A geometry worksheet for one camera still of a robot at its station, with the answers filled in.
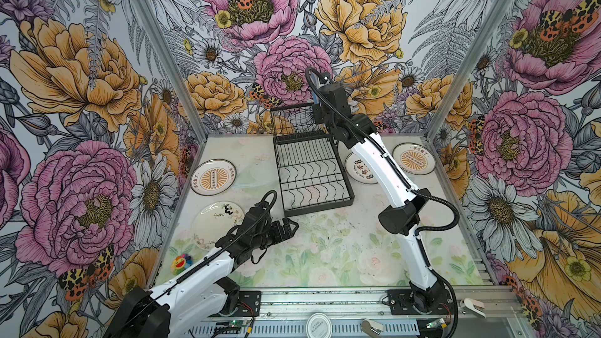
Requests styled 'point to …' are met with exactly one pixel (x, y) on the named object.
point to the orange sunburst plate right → (414, 158)
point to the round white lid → (318, 325)
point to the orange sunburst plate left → (213, 177)
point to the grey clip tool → (372, 327)
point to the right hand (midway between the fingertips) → (325, 107)
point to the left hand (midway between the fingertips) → (288, 236)
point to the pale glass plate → (214, 221)
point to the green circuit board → (235, 323)
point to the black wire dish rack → (311, 167)
